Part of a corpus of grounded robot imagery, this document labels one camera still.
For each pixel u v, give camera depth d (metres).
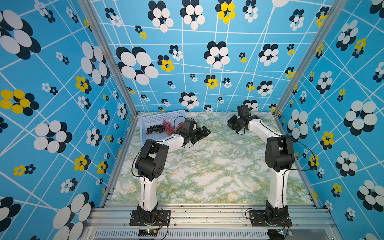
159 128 1.07
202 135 0.87
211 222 0.73
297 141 0.99
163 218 0.73
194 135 0.84
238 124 0.86
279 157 0.56
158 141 0.57
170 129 1.06
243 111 0.81
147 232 0.72
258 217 0.72
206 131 0.89
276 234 0.71
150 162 0.52
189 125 0.78
